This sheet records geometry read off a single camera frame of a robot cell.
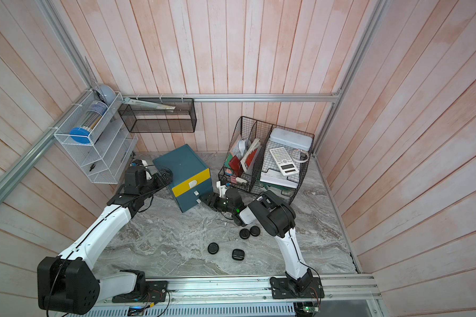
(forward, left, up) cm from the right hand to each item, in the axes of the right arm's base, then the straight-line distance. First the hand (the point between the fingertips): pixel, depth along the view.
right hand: (200, 199), depth 93 cm
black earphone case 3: (-24, -19, -4) cm, 30 cm away
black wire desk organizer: (+19, -31, +9) cm, 38 cm away
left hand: (+2, +14, +13) cm, 19 cm away
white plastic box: (+27, -45, +15) cm, 54 cm away
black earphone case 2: (-13, -26, -5) cm, 29 cm away
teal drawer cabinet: (+1, +1, +17) cm, 17 cm away
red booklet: (+21, -17, 0) cm, 27 cm away
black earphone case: (-15, -21, -4) cm, 26 cm away
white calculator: (+12, -39, +15) cm, 43 cm away
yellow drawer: (+2, -1, +14) cm, 14 cm away
